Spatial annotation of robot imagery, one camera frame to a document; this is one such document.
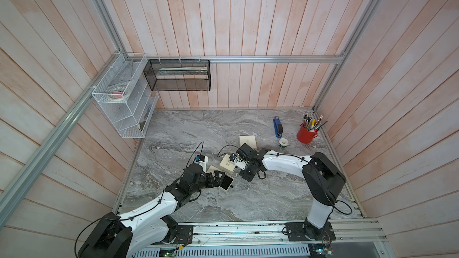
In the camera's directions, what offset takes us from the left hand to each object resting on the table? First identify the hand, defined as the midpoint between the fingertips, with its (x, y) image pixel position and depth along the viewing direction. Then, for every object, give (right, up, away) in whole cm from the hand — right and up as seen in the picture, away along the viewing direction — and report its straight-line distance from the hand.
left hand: (217, 177), depth 84 cm
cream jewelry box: (+4, +4, +7) cm, 9 cm away
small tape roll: (+37, +15, +17) cm, 44 cm away
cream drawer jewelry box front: (+4, -2, +2) cm, 5 cm away
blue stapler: (+36, +24, +23) cm, 49 cm away
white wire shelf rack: (-39, +28, -5) cm, 49 cm away
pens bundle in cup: (+49, +26, +10) cm, 56 cm away
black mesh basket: (-21, +51, +7) cm, 56 cm away
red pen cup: (+49, +19, +17) cm, 56 cm away
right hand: (+14, 0, +9) cm, 17 cm away
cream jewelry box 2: (+18, +16, +18) cm, 30 cm away
